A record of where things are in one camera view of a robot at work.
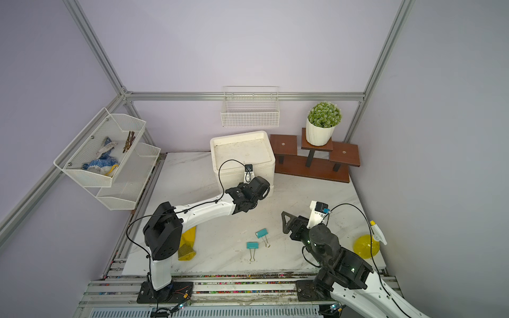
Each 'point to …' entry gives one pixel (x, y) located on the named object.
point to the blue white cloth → (104, 163)
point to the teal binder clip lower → (252, 245)
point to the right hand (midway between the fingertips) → (289, 218)
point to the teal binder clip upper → (262, 233)
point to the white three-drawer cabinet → (232, 150)
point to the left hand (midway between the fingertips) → (251, 184)
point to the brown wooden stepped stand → (331, 162)
